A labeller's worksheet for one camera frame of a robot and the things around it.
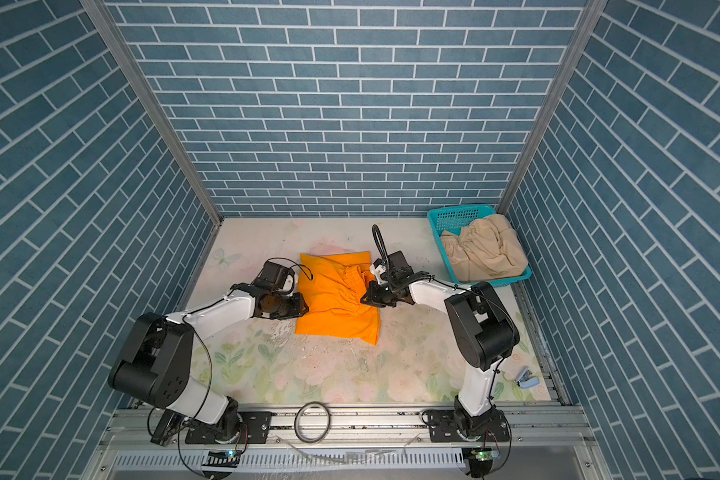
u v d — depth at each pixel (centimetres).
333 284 95
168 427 72
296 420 74
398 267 77
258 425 74
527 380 80
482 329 50
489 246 104
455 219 116
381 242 79
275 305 72
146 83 83
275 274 74
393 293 73
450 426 74
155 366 44
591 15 71
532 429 75
